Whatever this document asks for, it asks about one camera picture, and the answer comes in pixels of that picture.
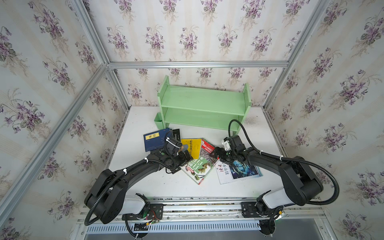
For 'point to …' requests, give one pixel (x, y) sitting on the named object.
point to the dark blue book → (155, 140)
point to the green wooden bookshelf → (200, 107)
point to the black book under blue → (176, 134)
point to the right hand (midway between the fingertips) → (218, 155)
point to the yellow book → (194, 147)
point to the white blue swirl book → (236, 170)
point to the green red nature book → (197, 169)
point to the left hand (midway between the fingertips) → (190, 162)
